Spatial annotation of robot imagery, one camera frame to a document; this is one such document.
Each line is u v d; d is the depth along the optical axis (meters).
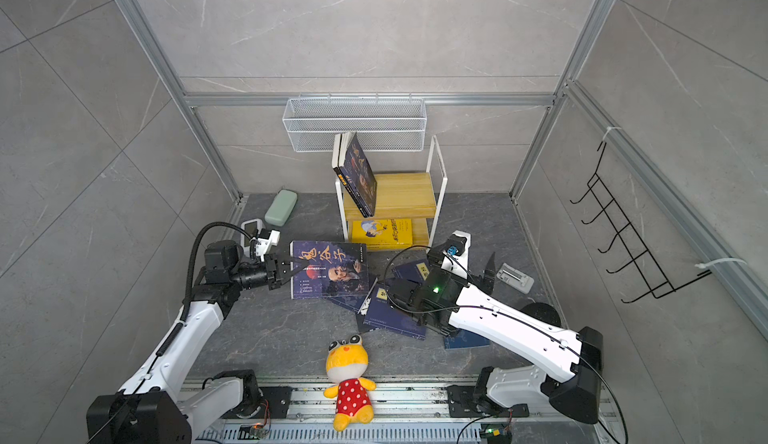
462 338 0.84
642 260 0.64
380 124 1.01
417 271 0.95
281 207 1.14
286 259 0.73
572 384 0.38
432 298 0.46
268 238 0.72
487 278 0.56
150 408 0.39
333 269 0.76
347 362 0.73
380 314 0.87
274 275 0.66
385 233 1.01
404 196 0.93
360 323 0.86
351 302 0.88
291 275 0.71
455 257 0.51
